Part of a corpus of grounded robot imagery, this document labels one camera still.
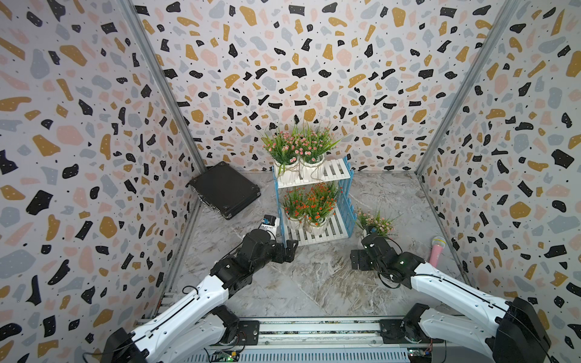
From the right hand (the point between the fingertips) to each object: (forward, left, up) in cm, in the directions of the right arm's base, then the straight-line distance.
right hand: (361, 255), depth 84 cm
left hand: (0, +26, +11) cm, 28 cm away
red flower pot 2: (+11, +17, +6) cm, 21 cm away
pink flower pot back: (+8, -2, +9) cm, 12 cm away
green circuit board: (-31, +46, -6) cm, 56 cm away
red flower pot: (+15, +25, +9) cm, 31 cm away
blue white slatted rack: (+23, +9, +21) cm, 32 cm away
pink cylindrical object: (+8, -33, -5) cm, 34 cm away
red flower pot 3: (+20, +13, +10) cm, 26 cm away
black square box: (+35, +61, -4) cm, 71 cm away
